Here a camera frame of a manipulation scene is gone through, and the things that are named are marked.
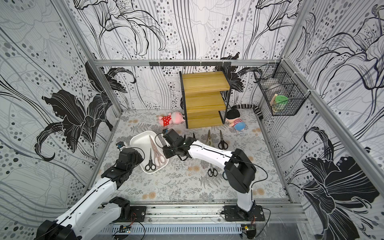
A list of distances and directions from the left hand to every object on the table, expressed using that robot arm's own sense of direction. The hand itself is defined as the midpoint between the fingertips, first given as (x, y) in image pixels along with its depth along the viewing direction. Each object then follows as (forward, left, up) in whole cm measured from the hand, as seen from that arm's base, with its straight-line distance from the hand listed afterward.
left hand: (140, 155), depth 85 cm
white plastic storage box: (+4, -6, -4) cm, 8 cm away
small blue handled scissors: (-5, -42, -8) cm, 43 cm away
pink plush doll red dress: (+31, -17, -1) cm, 35 cm away
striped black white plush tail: (+49, -75, -5) cm, 89 cm away
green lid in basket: (+22, -77, +26) cm, 84 cm away
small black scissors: (-3, -5, -7) cm, 9 cm away
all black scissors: (+20, -30, -8) cm, 37 cm away
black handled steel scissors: (+13, -50, -7) cm, 52 cm away
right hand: (+3, -16, +3) cm, 17 cm away
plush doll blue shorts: (+33, -58, -1) cm, 67 cm away
